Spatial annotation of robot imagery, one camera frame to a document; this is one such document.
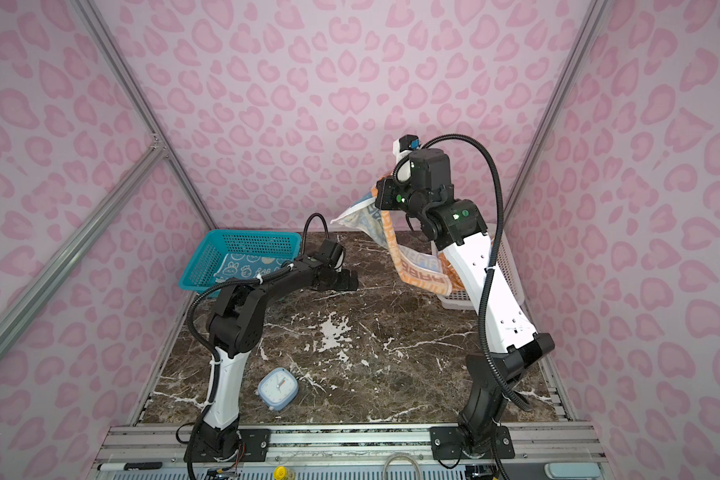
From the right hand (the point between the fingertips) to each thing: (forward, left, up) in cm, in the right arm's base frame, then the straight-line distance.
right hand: (378, 180), depth 67 cm
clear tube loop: (-47, -5, -44) cm, 64 cm away
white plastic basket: (-8, -25, -36) cm, 44 cm away
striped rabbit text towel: (+3, -16, -34) cm, 38 cm away
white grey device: (-48, -46, -46) cm, 81 cm away
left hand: (+3, +9, -42) cm, 43 cm away
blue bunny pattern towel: (+9, +47, -44) cm, 65 cm away
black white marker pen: (-50, +57, -44) cm, 88 cm away
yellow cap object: (-51, +20, -37) cm, 66 cm away
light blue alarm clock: (-33, +26, -43) cm, 60 cm away
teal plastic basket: (+14, +59, -39) cm, 72 cm away
